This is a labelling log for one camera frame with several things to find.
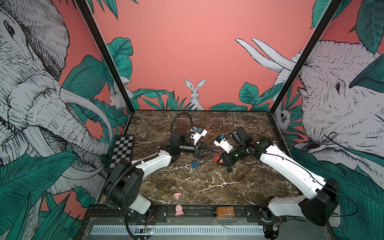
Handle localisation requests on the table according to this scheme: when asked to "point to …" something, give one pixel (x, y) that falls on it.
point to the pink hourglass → (178, 207)
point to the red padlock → (216, 159)
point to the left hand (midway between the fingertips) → (213, 151)
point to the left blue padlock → (195, 163)
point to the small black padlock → (229, 170)
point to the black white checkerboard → (123, 149)
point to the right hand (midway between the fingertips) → (219, 159)
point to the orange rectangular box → (225, 211)
